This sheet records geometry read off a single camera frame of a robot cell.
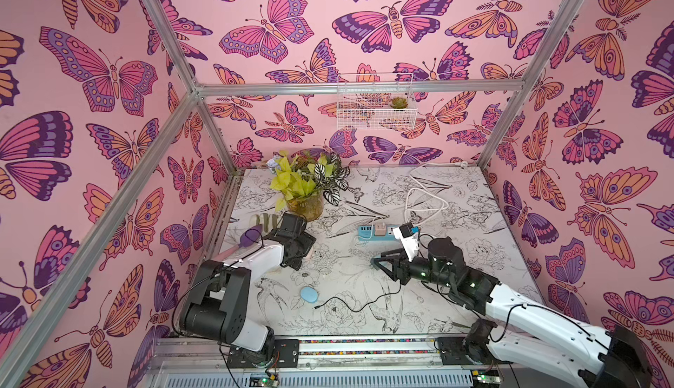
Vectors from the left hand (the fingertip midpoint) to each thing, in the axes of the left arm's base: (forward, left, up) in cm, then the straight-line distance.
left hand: (313, 244), depth 94 cm
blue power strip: (+5, -20, -1) cm, 20 cm away
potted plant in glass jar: (+15, +2, +16) cm, 22 cm away
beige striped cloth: (+11, +20, -2) cm, 23 cm away
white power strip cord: (+17, -41, -2) cm, 44 cm away
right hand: (-13, -21, +17) cm, 30 cm away
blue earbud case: (-17, 0, -1) cm, 17 cm away
